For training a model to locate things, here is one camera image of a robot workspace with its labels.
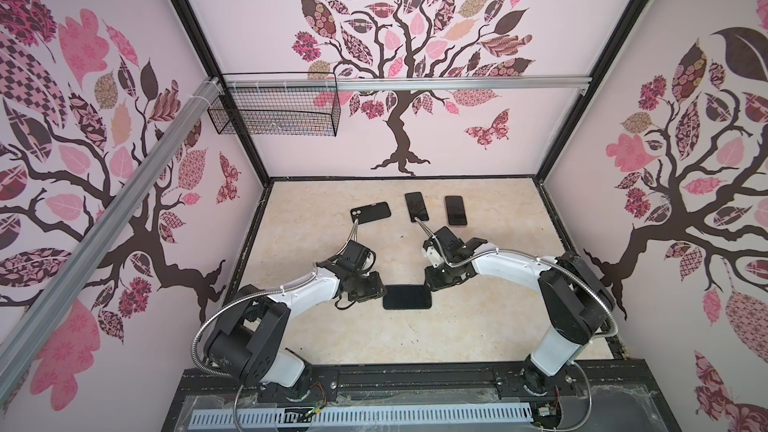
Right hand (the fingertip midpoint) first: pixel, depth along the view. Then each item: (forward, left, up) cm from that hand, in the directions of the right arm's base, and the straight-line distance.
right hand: (428, 281), depth 90 cm
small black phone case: (+29, +19, -2) cm, 35 cm away
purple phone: (+31, -14, -5) cm, 34 cm away
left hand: (-5, +14, 0) cm, 15 cm away
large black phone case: (-4, +7, -2) cm, 8 cm away
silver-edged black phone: (+30, +2, -1) cm, 31 cm away
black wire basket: (+47, +47, +32) cm, 74 cm away
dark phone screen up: (-4, +7, -1) cm, 8 cm away
